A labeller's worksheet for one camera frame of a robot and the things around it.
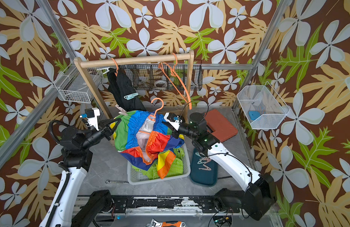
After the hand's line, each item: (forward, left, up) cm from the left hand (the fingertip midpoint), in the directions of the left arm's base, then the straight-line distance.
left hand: (119, 118), depth 64 cm
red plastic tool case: (+18, -62, -34) cm, 73 cm away
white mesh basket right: (+17, -79, -10) cm, 81 cm away
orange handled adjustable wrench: (-38, -16, -36) cm, 55 cm away
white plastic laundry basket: (-17, -3, -33) cm, 38 cm away
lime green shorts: (-12, -27, -33) cm, 44 cm away
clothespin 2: (-10, -45, -36) cm, 59 cm away
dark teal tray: (-13, -45, -37) cm, 60 cm away
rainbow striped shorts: (-3, -9, -12) cm, 15 cm away
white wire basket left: (+28, +37, -3) cm, 46 cm away
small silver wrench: (-18, +12, -37) cm, 42 cm away
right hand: (+3, -20, -4) cm, 21 cm away
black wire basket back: (+46, -18, -8) cm, 50 cm away
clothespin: (-6, -43, -36) cm, 56 cm away
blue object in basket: (+12, -71, -11) cm, 73 cm away
